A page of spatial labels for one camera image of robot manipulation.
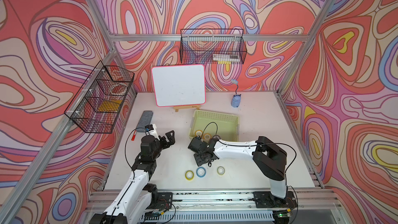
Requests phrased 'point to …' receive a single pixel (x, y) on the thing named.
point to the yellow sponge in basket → (110, 105)
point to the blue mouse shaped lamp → (236, 99)
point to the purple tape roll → (216, 136)
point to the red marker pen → (133, 135)
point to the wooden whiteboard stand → (176, 108)
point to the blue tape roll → (200, 172)
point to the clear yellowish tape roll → (221, 170)
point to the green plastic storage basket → (226, 126)
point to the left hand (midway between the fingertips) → (168, 134)
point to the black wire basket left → (98, 107)
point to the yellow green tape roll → (189, 179)
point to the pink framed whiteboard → (178, 85)
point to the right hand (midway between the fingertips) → (203, 162)
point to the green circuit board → (153, 213)
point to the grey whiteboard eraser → (144, 120)
